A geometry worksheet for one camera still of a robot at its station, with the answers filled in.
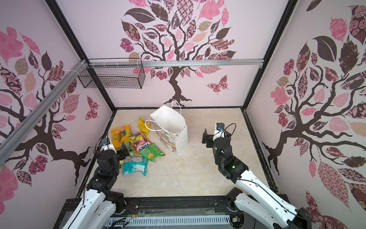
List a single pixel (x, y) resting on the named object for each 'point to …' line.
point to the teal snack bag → (134, 163)
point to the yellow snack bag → (142, 126)
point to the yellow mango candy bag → (119, 135)
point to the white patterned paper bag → (170, 125)
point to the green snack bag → (151, 151)
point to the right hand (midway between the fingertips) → (215, 129)
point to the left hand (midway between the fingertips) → (116, 147)
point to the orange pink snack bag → (139, 141)
